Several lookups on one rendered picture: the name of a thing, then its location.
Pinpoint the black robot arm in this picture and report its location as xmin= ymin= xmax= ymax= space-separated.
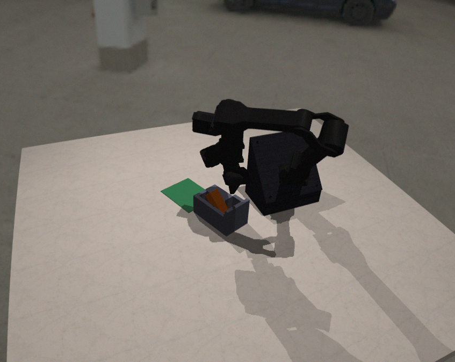
xmin=192 ymin=99 xmax=349 ymax=186

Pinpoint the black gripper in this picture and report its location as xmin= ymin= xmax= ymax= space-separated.
xmin=220 ymin=138 xmax=250 ymax=194

